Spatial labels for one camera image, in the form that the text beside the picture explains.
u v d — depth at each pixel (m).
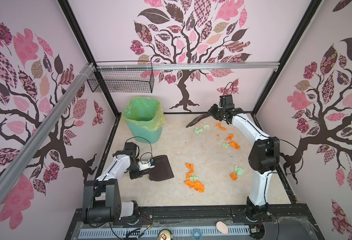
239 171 0.88
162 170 0.95
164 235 0.60
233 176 0.86
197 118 1.03
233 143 1.00
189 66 0.95
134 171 0.75
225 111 0.72
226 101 0.73
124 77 0.95
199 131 1.08
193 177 0.85
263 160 0.53
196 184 0.83
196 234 0.70
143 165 0.78
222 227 0.70
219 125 1.11
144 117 1.03
